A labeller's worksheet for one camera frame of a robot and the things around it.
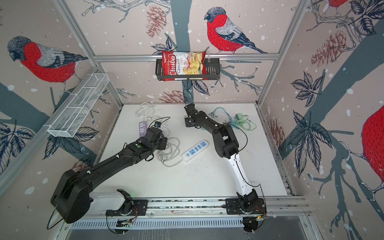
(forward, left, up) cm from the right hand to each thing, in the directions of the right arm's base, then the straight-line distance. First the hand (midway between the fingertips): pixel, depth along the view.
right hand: (188, 124), depth 106 cm
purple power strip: (-6, +32, +2) cm, 33 cm away
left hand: (-20, +14, +13) cm, 28 cm away
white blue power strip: (-24, -1, 0) cm, 24 cm away
